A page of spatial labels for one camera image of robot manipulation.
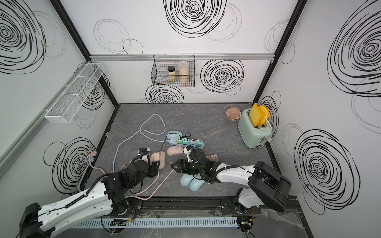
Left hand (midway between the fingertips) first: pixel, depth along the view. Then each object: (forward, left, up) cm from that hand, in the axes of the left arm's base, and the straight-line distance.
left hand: (156, 163), depth 79 cm
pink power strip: (+5, -31, -2) cm, 32 cm away
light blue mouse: (-6, -16, -8) cm, 18 cm away
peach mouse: (+3, +1, +2) cm, 4 cm away
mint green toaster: (+15, -55, +5) cm, 57 cm away
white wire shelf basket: (+25, +44, +24) cm, 56 cm away
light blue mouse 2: (-8, -21, -7) cm, 24 cm away
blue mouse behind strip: (+22, -7, -4) cm, 23 cm away
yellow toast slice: (+24, -56, +15) cm, 63 cm away
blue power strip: (+18, -7, -7) cm, 20 cm away
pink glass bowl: (+41, -49, -4) cm, 64 cm away
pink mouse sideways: (+12, -7, -7) cm, 16 cm away
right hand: (-3, -10, -1) cm, 10 cm away
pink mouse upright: (+6, -1, -7) cm, 9 cm away
